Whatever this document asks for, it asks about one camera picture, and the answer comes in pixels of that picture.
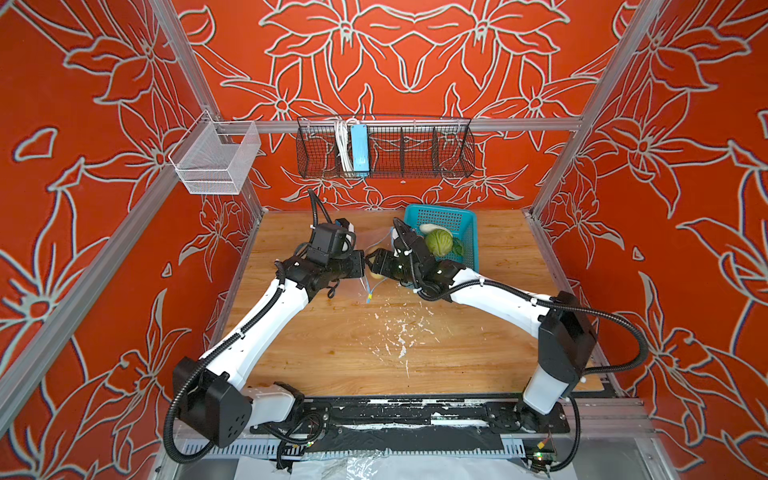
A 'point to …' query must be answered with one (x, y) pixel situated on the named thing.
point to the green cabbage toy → (439, 242)
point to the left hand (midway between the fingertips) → (363, 258)
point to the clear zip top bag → (370, 283)
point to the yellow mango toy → (376, 275)
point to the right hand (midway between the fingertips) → (366, 260)
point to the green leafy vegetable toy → (457, 246)
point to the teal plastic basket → (462, 224)
